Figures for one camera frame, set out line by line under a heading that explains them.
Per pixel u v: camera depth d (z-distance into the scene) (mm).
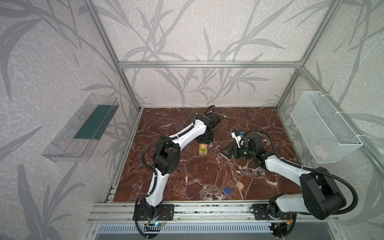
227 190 806
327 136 628
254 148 685
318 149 746
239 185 814
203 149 917
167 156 530
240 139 777
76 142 632
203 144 909
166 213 726
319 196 423
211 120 680
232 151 753
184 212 753
